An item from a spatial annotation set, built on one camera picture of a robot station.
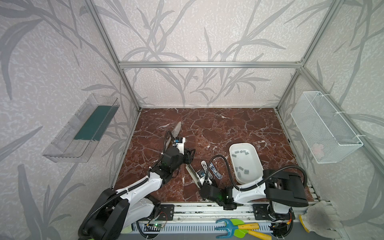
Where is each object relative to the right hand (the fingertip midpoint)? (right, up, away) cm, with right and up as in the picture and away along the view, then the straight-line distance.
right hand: (198, 179), depth 83 cm
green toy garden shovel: (+20, -19, -15) cm, 31 cm away
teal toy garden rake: (+16, -16, -15) cm, 27 cm away
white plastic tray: (+30, +5, +6) cm, 31 cm away
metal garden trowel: (-16, +24, +18) cm, 34 cm away
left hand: (-2, +19, +1) cm, 19 cm away
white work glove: (+61, -15, -11) cm, 63 cm away
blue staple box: (+10, +3, +4) cm, 11 cm away
